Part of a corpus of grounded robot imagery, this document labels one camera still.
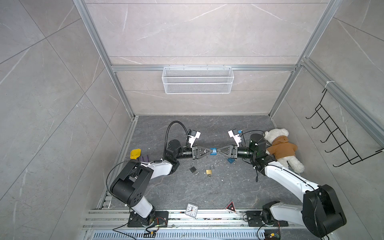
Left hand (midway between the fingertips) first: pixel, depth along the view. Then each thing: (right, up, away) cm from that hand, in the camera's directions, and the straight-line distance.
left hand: (211, 150), depth 73 cm
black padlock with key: (-9, -14, +17) cm, 24 cm away
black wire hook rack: (+55, +5, -7) cm, 56 cm away
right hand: (+3, 0, +1) cm, 4 cm away
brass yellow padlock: (+1, -16, +17) cm, 24 cm away
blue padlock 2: (+15, -9, +20) cm, 27 cm away
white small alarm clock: (-10, -31, +2) cm, 33 cm away
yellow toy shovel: (-47, -6, +22) cm, 52 cm away
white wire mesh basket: (-6, +44, +27) cm, 52 cm away
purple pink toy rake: (-39, -10, +21) cm, 45 cm away
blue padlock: (+2, -1, 0) cm, 2 cm away
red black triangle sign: (+11, -30, +3) cm, 32 cm away
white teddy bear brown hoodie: (+48, -4, +19) cm, 52 cm away
